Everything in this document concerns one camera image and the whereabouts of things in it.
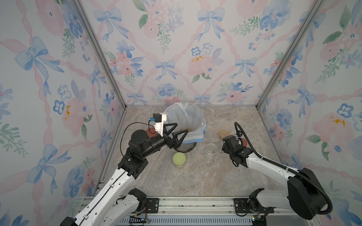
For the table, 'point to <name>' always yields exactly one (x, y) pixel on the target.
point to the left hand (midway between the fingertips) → (182, 128)
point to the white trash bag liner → (187, 116)
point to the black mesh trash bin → (185, 147)
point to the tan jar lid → (224, 133)
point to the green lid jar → (179, 160)
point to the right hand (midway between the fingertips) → (232, 144)
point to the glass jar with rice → (211, 149)
